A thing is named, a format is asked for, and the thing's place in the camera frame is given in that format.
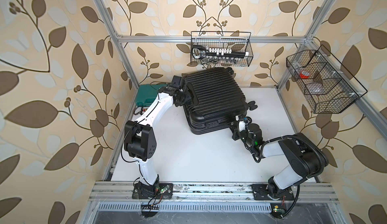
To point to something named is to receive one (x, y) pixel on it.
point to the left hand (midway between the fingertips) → (188, 96)
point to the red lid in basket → (304, 74)
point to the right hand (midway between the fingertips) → (230, 125)
